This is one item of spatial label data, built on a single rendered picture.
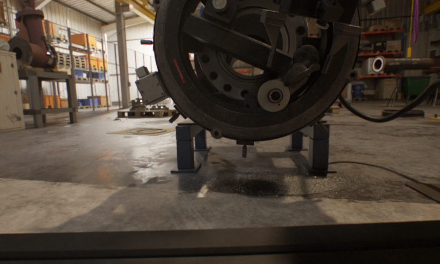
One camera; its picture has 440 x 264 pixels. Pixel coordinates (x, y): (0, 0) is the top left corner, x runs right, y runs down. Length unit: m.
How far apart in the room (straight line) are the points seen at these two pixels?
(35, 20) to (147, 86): 4.35
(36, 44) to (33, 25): 0.31
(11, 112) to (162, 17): 3.76
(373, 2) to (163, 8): 0.73
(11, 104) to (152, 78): 3.67
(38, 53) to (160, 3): 4.11
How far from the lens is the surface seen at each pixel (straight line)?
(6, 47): 4.78
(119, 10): 13.92
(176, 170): 1.24
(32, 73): 4.52
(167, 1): 0.92
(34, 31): 5.15
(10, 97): 4.46
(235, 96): 0.94
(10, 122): 4.44
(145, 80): 0.92
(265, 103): 0.81
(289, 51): 0.98
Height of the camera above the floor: 0.39
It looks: 7 degrees down
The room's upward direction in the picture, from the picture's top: 2 degrees counter-clockwise
